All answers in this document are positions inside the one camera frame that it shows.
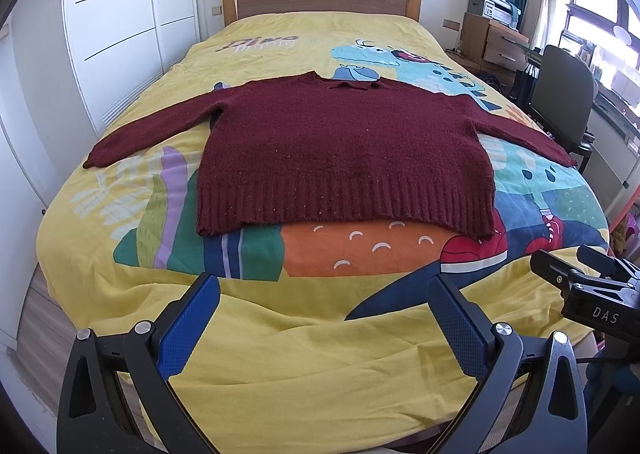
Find maroon knit sweater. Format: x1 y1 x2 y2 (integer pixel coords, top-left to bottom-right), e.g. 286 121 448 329
86 72 572 240

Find grey office chair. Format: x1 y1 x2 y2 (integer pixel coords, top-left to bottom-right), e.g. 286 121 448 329
529 44 598 174

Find wooden drawer cabinet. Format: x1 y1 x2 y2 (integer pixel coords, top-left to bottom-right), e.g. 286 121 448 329
459 13 528 96

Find grey printer on cabinet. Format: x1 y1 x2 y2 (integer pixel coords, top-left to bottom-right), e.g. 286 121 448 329
468 0 521 29

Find white wardrobe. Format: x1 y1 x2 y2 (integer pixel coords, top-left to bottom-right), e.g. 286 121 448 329
62 0 200 134

